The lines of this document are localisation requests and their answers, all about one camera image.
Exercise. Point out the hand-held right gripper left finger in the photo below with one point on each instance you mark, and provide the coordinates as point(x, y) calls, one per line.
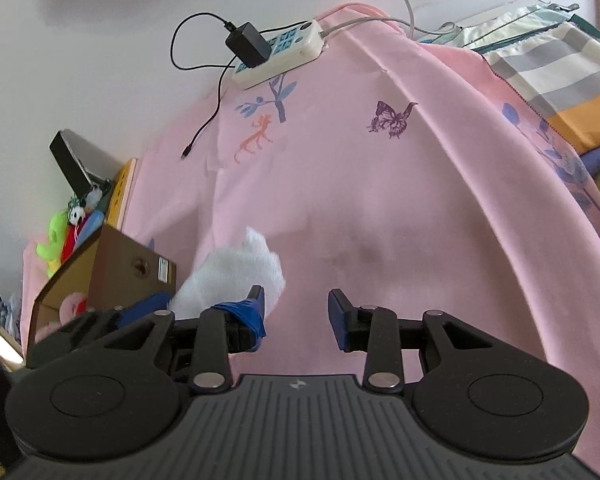
point(252, 312)

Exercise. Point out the yellow book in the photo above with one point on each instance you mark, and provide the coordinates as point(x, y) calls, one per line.
point(120, 195)

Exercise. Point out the white power strip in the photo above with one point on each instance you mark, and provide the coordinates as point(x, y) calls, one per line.
point(300, 45)

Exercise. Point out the red plush toy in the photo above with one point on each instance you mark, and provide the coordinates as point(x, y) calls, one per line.
point(70, 242)

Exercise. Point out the small panda toy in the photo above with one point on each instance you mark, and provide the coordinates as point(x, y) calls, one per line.
point(76, 216)

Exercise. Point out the blue glasses case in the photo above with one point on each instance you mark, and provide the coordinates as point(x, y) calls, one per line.
point(92, 226)

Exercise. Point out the green frog plush toy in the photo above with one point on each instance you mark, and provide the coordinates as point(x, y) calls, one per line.
point(52, 245)

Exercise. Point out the black charger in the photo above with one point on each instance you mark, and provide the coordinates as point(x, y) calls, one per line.
point(247, 45)

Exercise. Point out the brown cardboard box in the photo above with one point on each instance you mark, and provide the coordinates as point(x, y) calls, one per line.
point(125, 265)

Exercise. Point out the striped folded cloth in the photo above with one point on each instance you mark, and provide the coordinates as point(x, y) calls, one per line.
point(555, 70)

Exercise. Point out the black speaker box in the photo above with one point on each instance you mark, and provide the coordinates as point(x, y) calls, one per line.
point(67, 160)

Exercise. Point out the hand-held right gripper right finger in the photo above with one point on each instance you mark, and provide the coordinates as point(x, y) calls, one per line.
point(337, 317)

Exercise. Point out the white fluffy plush toy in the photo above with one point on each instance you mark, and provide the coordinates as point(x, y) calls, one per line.
point(225, 270)

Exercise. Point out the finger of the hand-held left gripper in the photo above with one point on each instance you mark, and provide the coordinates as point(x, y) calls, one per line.
point(145, 305)

